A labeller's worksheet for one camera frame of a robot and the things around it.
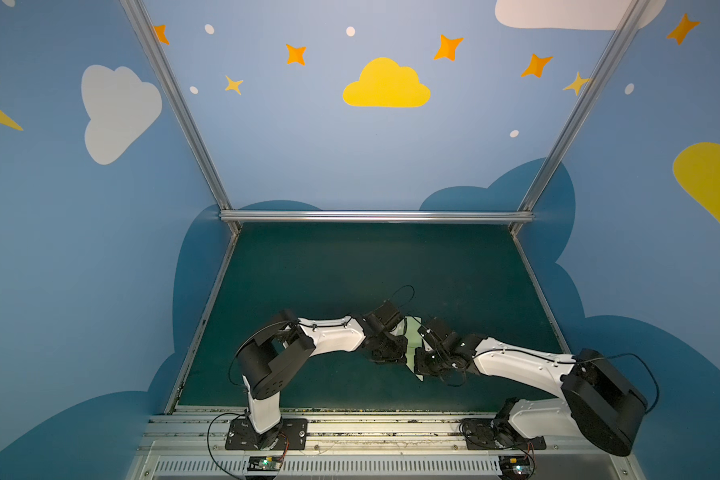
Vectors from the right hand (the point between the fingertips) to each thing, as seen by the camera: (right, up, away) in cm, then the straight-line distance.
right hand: (413, 365), depth 85 cm
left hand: (-1, +1, -2) cm, 3 cm away
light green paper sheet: (-2, +12, -12) cm, 17 cm away
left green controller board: (-39, -19, -14) cm, 45 cm away
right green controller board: (+22, -19, -14) cm, 33 cm away
